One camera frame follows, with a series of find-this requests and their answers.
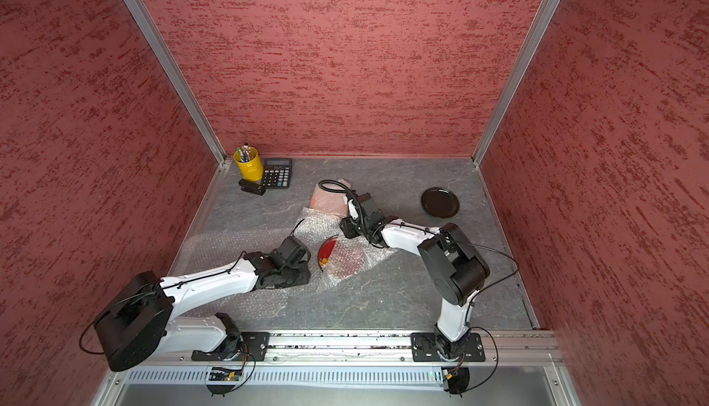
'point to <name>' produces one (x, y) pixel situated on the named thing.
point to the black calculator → (277, 173)
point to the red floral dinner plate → (325, 252)
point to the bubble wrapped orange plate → (330, 202)
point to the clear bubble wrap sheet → (201, 251)
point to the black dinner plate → (440, 202)
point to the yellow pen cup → (252, 170)
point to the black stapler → (250, 186)
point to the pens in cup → (244, 152)
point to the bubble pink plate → (336, 255)
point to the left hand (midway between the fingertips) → (304, 281)
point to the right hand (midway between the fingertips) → (346, 227)
